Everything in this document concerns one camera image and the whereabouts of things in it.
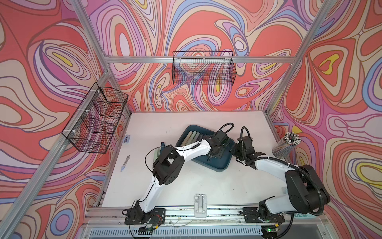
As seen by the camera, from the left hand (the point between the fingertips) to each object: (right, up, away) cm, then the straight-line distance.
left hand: (220, 153), depth 92 cm
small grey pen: (-61, -6, 0) cm, 61 cm away
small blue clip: (-63, +8, +9) cm, 65 cm away
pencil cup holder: (+36, +6, -6) cm, 37 cm away
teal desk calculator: (+38, -28, -19) cm, 50 cm away
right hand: (+7, +1, +1) cm, 7 cm away
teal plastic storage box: (-3, -5, -7) cm, 9 cm away
